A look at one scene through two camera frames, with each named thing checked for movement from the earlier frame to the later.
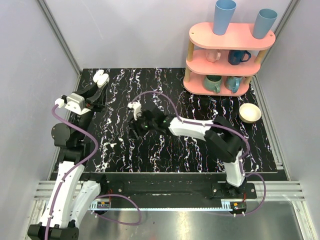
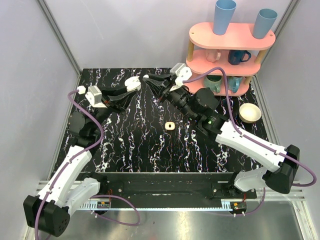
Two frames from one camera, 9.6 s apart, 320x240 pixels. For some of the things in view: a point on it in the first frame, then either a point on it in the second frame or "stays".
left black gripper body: (90, 100) -> (110, 99)
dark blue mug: (235, 56) stays
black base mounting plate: (170, 186) stays
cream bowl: (249, 113) stays
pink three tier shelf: (221, 65) stays
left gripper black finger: (87, 92) -> (114, 92)
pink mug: (213, 55) stays
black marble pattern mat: (118, 150) stays
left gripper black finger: (99, 98) -> (122, 100)
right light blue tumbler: (265, 20) stays
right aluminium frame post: (288, 12) stays
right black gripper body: (142, 125) -> (166, 94)
